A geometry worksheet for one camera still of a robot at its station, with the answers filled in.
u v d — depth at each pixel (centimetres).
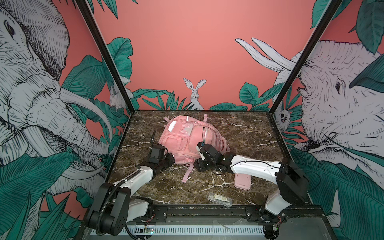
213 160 63
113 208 41
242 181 83
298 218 74
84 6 69
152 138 102
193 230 70
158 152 69
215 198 78
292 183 44
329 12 70
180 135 100
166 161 78
